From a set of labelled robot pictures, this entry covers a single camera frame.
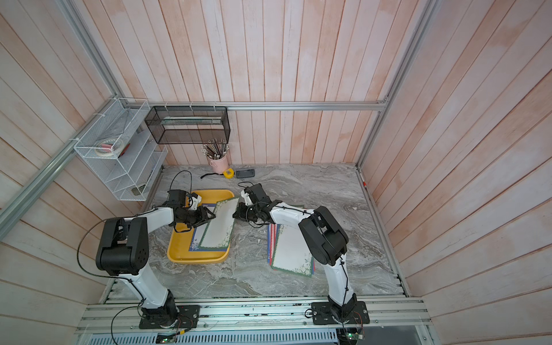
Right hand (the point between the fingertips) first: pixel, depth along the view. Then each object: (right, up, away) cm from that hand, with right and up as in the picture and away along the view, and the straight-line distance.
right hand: (232, 215), depth 91 cm
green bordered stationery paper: (-6, -7, 0) cm, 9 cm away
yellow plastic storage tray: (-22, -10, +1) cm, 25 cm away
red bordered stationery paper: (+18, -9, +3) cm, 20 cm away
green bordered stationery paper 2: (+26, -15, -3) cm, 30 cm away
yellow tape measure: (-6, +20, +23) cm, 31 cm away
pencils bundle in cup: (-13, +33, +23) cm, 42 cm away
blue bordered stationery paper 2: (+34, -19, -6) cm, 40 cm away
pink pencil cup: (-11, +24, +21) cm, 33 cm away
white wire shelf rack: (-35, +17, -13) cm, 41 cm away
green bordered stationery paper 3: (+25, +7, -27) cm, 37 cm away
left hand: (-10, -2, +5) cm, 12 cm away
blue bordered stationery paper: (-15, -8, +1) cm, 17 cm away
